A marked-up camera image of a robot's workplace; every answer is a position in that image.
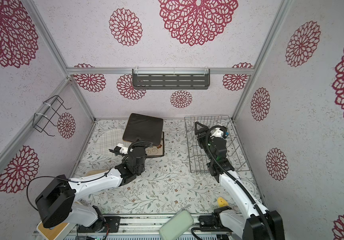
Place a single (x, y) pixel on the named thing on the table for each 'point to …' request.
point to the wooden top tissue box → (53, 234)
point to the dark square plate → (157, 150)
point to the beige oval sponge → (94, 172)
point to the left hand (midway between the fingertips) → (141, 138)
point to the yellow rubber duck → (222, 202)
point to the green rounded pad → (177, 226)
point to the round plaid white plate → (108, 139)
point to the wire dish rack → (197, 163)
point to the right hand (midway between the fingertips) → (196, 124)
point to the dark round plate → (147, 128)
